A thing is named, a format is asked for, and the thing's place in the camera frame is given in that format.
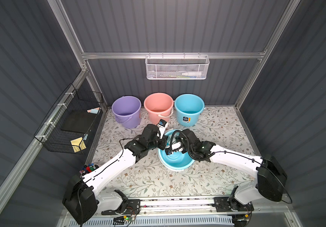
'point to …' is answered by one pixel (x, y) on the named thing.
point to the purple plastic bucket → (126, 110)
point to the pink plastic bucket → (159, 106)
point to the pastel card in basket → (94, 110)
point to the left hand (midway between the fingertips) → (168, 138)
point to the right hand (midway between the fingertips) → (178, 135)
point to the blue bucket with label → (189, 107)
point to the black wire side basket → (49, 133)
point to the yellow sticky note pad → (78, 144)
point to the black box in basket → (78, 120)
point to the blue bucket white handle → (176, 161)
